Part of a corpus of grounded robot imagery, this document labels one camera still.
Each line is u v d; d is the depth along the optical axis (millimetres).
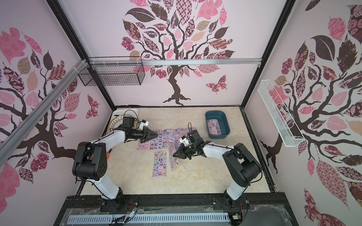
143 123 875
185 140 852
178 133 1033
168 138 1004
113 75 1419
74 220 697
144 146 958
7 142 498
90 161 489
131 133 772
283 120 775
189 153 765
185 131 1045
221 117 1097
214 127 1065
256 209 716
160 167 862
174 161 809
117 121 1099
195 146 714
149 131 847
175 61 948
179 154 779
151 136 834
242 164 461
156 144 974
